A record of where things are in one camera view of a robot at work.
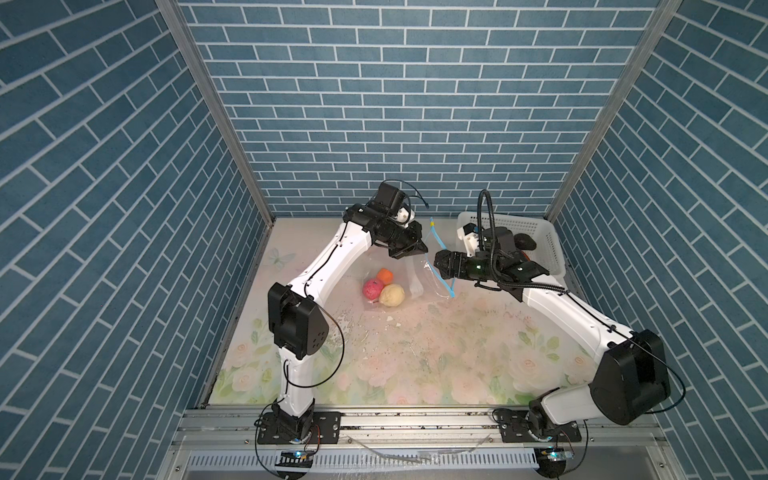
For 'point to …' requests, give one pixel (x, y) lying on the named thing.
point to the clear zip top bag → (393, 283)
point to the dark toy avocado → (524, 242)
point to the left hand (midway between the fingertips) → (430, 248)
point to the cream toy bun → (392, 295)
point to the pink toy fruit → (372, 289)
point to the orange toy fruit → (385, 276)
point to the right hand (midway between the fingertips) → (438, 261)
